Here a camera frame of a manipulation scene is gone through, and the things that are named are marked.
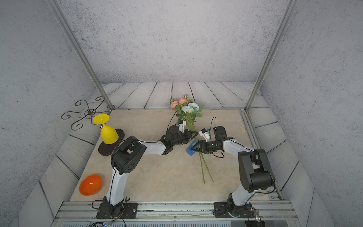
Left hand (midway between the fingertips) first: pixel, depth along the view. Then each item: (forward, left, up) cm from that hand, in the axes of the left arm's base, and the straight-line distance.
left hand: (201, 134), depth 89 cm
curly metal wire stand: (+3, +61, +18) cm, 64 cm away
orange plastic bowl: (-25, +63, -12) cm, 69 cm away
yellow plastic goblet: (-6, +51, +9) cm, 52 cm away
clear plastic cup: (-39, -16, +18) cm, 45 cm away
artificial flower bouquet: (+14, +8, +8) cm, 18 cm away
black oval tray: (-3, +63, -11) cm, 64 cm away
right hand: (-8, +4, -4) cm, 10 cm away
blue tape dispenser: (-4, +7, -11) cm, 14 cm away
